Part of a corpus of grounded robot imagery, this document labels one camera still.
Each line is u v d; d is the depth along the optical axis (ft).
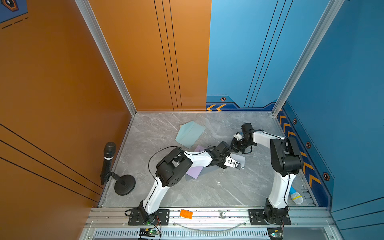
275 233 2.33
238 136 3.15
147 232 2.33
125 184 2.72
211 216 2.48
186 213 2.43
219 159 2.48
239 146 2.84
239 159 3.06
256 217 2.38
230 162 2.62
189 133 3.50
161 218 2.44
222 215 2.36
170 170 1.80
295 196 2.48
